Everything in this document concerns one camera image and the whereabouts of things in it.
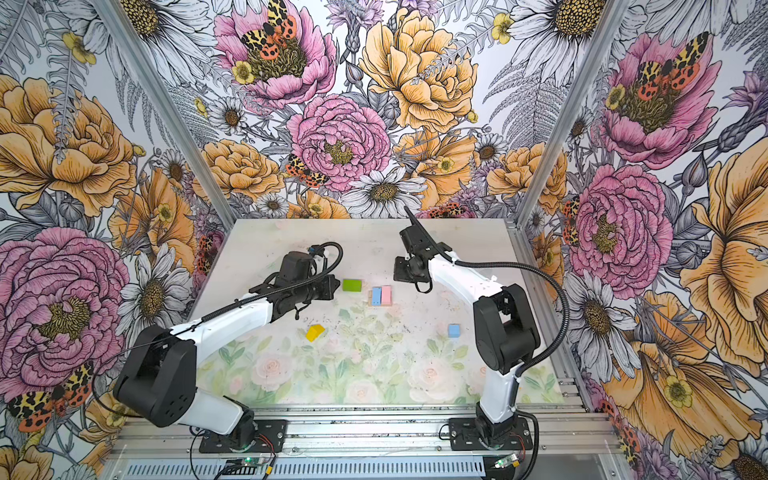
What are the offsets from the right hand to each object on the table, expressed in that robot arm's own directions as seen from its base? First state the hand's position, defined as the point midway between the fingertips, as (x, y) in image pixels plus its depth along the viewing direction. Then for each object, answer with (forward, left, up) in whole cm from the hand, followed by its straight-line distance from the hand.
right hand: (401, 282), depth 92 cm
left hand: (-3, +19, +1) cm, 19 cm away
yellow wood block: (-11, +27, -9) cm, 30 cm away
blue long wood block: (0, +8, -7) cm, 11 cm away
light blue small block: (-11, -16, -11) cm, 22 cm away
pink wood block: (+1, +4, -8) cm, 10 cm away
